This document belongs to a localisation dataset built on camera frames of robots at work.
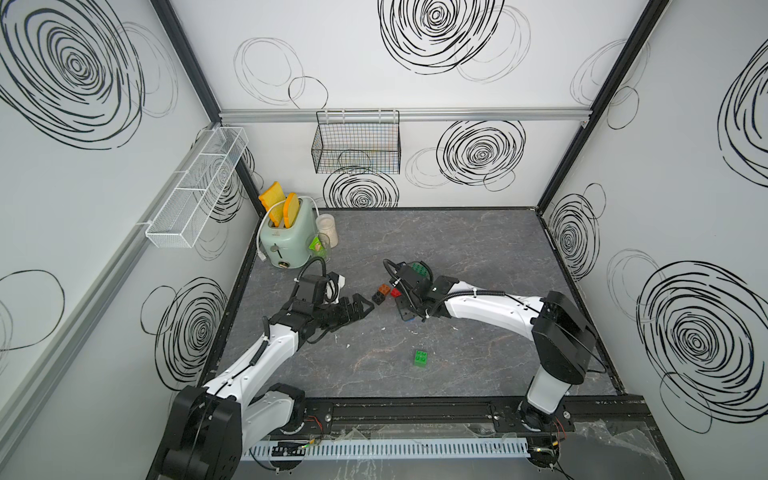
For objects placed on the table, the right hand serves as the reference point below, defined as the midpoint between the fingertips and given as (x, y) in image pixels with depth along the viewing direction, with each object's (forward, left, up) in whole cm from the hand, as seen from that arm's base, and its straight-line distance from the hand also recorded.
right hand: (405, 304), depth 86 cm
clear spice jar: (+28, +27, +4) cm, 39 cm away
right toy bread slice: (+24, +36, +14) cm, 46 cm away
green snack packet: (+22, +30, -1) cm, 37 cm away
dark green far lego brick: (+3, -4, +14) cm, 15 cm away
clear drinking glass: (+24, +27, -1) cm, 36 cm away
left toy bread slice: (+30, +43, +15) cm, 55 cm away
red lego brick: (-7, +2, +19) cm, 20 cm away
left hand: (-4, +12, +3) cm, 13 cm away
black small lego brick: (+5, +8, -5) cm, 11 cm away
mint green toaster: (+16, +36, +5) cm, 40 cm away
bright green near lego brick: (-14, -5, -4) cm, 15 cm away
